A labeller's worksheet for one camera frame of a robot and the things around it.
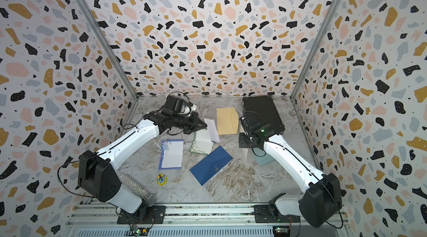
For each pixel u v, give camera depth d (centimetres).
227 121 109
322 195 39
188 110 68
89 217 75
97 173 42
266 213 73
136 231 70
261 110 111
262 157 65
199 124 75
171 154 92
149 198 74
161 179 83
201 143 97
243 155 77
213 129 85
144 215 67
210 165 90
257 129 58
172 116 64
